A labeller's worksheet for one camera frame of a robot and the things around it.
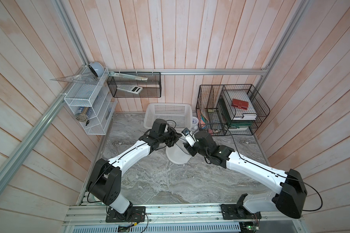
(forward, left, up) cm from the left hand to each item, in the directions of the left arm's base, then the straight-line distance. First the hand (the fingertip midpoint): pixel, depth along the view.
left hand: (183, 135), depth 81 cm
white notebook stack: (+15, -34, +3) cm, 37 cm away
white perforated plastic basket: (+34, +1, -19) cm, 40 cm away
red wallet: (+24, -39, +3) cm, 45 cm away
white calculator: (+34, +33, +7) cm, 48 cm away
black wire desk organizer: (+44, -23, -12) cm, 51 cm away
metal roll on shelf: (+5, +55, +11) cm, 56 cm away
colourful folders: (+22, -15, -11) cm, 29 cm away
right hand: (-2, -2, 0) cm, 3 cm away
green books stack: (+15, -34, -8) cm, 38 cm away
